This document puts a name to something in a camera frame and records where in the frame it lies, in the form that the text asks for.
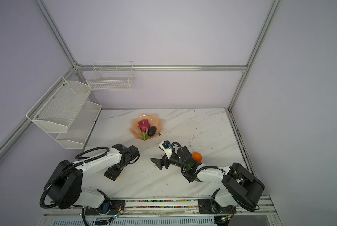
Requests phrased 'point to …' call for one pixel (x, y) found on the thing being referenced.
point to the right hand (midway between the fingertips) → (155, 153)
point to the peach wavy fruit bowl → (154, 121)
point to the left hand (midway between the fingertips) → (115, 170)
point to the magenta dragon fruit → (144, 125)
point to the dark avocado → (151, 131)
